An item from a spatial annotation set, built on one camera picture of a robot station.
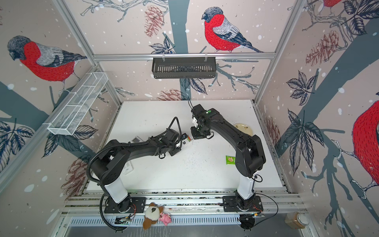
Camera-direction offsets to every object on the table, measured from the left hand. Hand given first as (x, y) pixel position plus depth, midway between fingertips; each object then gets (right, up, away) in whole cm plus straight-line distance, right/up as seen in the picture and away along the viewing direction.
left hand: (176, 145), depth 93 cm
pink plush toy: (-2, -29, -25) cm, 39 cm away
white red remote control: (+7, +5, -7) cm, 11 cm away
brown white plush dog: (-9, -28, -25) cm, 38 cm away
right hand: (+12, +6, -8) cm, 15 cm away
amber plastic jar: (+56, -26, -31) cm, 69 cm away
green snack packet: (+34, -8, -5) cm, 35 cm away
